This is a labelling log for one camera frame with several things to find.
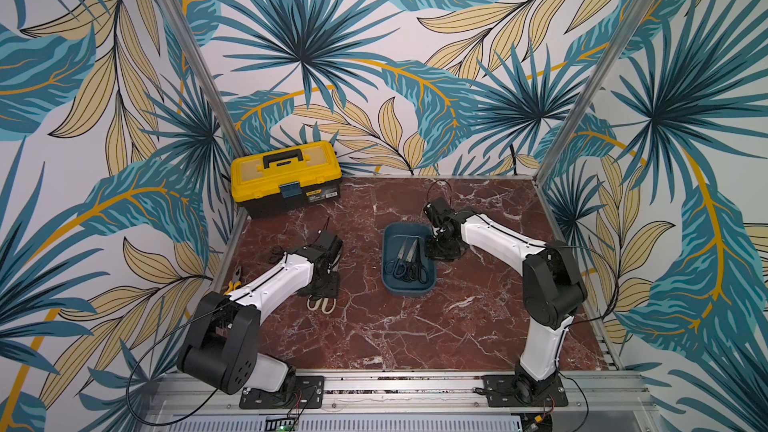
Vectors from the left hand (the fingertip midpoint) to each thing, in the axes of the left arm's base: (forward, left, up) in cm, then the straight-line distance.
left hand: (322, 294), depth 86 cm
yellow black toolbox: (+32, +21, +12) cm, 40 cm away
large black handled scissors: (+10, -27, -1) cm, 29 cm away
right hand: (+13, -33, +3) cm, 35 cm away
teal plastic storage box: (+21, -20, -1) cm, 29 cm away
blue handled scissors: (+10, -22, -1) cm, 24 cm away
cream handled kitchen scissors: (-1, 0, -3) cm, 3 cm away
